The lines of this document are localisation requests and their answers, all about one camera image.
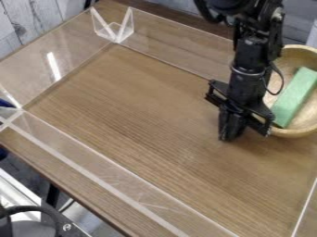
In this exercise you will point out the blue object behind acrylic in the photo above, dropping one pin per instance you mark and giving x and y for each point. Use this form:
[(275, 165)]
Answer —
[(4, 103)]

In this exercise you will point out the black table leg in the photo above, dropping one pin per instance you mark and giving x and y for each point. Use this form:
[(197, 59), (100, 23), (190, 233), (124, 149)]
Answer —
[(51, 198)]

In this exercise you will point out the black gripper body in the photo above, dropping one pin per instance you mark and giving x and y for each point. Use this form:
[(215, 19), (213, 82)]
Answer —
[(242, 96)]

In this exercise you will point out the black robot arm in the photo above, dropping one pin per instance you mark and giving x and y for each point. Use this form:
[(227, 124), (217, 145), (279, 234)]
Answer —
[(257, 43)]

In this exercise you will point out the brown wooden bowl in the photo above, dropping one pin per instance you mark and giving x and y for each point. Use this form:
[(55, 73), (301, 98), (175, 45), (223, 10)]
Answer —
[(296, 56)]

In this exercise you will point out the clear acrylic enclosure walls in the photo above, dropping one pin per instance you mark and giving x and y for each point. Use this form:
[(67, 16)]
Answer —
[(114, 124)]

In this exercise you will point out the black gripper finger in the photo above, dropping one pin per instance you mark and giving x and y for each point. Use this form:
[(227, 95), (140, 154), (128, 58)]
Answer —
[(237, 125), (223, 124)]

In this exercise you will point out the green rectangular block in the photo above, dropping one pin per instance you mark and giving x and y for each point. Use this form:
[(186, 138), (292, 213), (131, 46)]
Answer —
[(294, 96)]

